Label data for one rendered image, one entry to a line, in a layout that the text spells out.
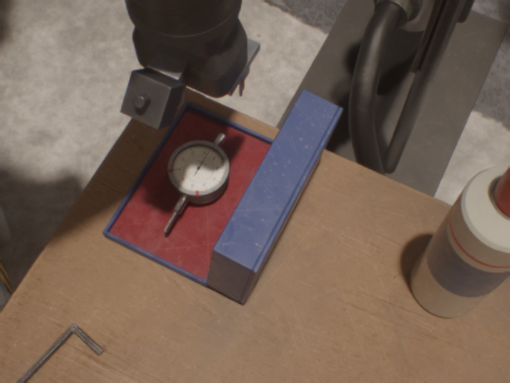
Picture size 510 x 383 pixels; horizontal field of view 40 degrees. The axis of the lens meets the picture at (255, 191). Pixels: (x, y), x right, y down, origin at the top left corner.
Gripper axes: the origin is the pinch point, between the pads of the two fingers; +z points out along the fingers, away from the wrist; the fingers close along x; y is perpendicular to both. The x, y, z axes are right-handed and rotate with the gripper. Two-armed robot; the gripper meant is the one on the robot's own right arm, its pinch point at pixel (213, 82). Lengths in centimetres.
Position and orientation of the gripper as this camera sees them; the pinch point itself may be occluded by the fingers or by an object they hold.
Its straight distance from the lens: 58.4
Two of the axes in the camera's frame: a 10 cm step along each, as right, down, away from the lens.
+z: 0.0, 4.1, 9.1
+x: 8.9, 4.1, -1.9
